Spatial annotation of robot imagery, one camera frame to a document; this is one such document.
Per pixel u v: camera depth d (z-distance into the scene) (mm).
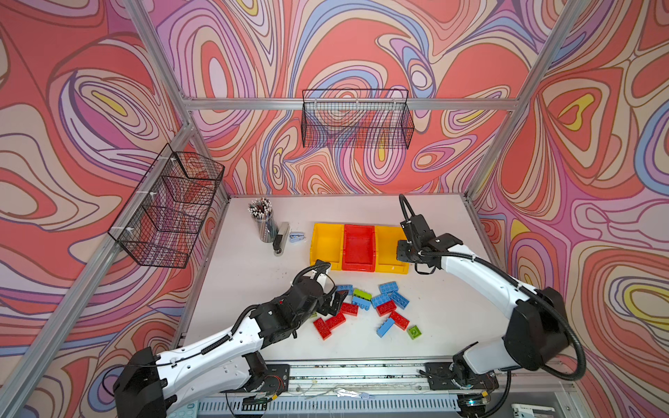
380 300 866
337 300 690
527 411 667
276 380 720
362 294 884
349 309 859
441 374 735
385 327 819
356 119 962
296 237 1044
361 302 863
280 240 1002
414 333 803
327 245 1023
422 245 637
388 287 904
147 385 402
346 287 892
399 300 864
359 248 1019
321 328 822
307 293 558
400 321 823
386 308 863
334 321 835
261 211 914
